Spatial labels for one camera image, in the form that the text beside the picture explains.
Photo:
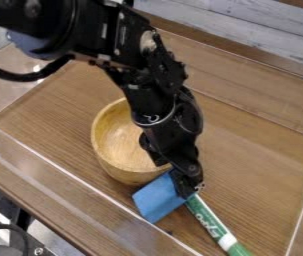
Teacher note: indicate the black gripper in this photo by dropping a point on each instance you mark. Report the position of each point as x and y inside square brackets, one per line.
[171, 123]

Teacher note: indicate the blue foam block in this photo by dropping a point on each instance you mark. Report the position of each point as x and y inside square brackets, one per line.
[157, 199]

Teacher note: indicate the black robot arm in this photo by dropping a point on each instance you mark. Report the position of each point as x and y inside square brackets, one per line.
[106, 34]

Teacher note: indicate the brown wooden bowl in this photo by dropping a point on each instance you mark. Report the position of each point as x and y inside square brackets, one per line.
[115, 142]

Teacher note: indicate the green white marker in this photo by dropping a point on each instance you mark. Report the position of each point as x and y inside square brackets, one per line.
[217, 229]

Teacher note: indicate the clear acrylic tray wall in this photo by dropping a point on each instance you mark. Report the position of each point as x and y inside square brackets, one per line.
[62, 198]

